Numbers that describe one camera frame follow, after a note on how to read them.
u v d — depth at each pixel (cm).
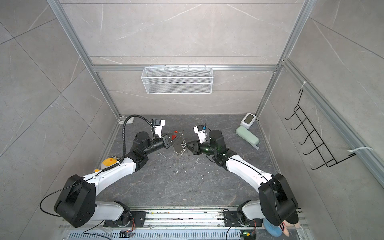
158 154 98
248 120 112
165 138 67
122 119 115
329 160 58
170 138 72
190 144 74
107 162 86
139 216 74
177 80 101
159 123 70
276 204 41
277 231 66
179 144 75
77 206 41
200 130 71
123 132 61
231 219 73
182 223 73
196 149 69
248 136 106
